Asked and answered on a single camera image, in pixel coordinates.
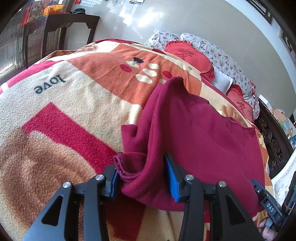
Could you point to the dark hat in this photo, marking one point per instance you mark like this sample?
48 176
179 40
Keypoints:
79 11

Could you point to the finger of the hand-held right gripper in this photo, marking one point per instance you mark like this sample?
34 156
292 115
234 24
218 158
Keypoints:
266 199

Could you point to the white ornate chair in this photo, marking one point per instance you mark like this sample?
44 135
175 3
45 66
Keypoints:
281 183

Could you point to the person's right hand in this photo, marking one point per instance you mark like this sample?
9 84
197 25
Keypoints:
267 233

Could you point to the orange plastic basket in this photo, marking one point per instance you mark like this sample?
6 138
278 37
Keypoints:
54 9

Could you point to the clutter of small packets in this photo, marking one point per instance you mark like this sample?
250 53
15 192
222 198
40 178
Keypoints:
285 125

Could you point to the floral quilt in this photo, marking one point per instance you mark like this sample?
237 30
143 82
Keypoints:
222 53

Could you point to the window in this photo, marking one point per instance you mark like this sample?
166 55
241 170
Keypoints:
9 51

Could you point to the red heart pillow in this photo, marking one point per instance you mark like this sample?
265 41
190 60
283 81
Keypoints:
241 104
189 58

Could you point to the printed fleece blanket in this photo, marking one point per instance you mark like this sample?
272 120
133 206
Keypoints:
69 97

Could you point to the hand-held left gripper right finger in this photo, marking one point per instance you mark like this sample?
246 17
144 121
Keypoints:
171 183

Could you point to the dark wooden headboard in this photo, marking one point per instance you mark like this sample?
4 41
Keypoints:
275 143

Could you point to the maroon knit sweater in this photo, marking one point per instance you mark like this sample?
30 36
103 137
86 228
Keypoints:
196 129

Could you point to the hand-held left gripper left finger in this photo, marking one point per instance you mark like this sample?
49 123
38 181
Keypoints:
113 185

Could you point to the dark wooden side table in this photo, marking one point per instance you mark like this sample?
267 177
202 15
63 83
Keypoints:
76 20

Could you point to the white folded cloth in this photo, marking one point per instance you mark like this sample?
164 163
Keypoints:
223 81

